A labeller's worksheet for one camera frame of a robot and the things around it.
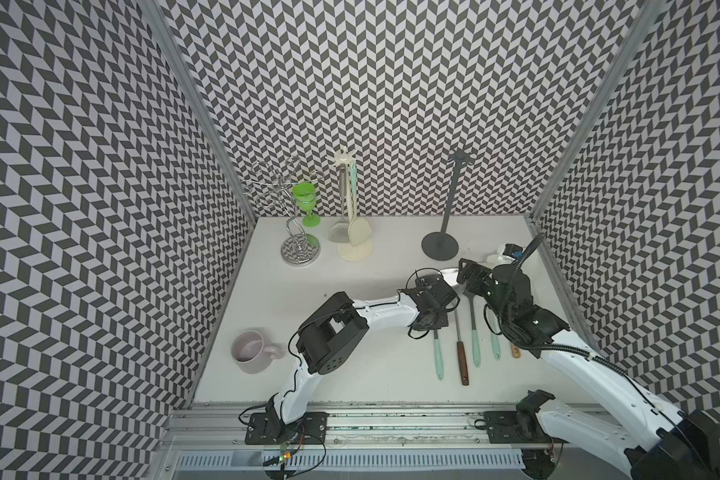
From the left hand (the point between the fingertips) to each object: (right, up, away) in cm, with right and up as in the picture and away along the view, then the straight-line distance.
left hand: (438, 324), depth 90 cm
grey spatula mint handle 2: (+10, -3, -3) cm, 11 cm away
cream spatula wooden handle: (+8, +21, -23) cm, 32 cm away
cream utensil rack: (-24, +22, +14) cm, 35 cm away
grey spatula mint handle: (-2, -9, -9) cm, 13 cm away
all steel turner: (-32, +29, +10) cm, 44 cm away
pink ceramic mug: (-54, -6, -8) cm, 55 cm away
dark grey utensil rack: (+6, +24, +18) cm, 30 cm away
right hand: (+7, +17, -11) cm, 22 cm away
